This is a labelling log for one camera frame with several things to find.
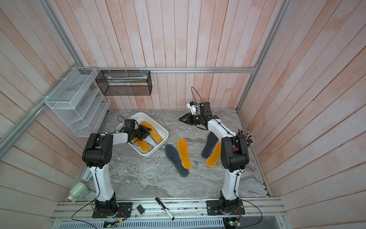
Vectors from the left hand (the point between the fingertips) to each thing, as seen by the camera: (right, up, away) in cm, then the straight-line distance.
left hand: (152, 130), depth 103 cm
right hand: (+21, +8, -12) cm, 25 cm away
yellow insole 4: (+43, -18, -11) cm, 48 cm away
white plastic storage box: (+2, -10, -5) cm, 11 cm away
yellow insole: (-4, -11, -8) cm, 14 cm away
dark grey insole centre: (+16, -16, -10) cm, 25 cm away
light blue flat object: (-35, -25, -20) cm, 47 cm away
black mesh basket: (-22, +36, +3) cm, 43 cm away
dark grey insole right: (+43, -8, -2) cm, 44 cm away
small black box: (0, -41, -29) cm, 50 cm away
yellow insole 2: (+23, -11, -6) cm, 26 cm away
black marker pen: (+13, -40, -30) cm, 52 cm away
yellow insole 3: (+4, -5, -3) cm, 7 cm away
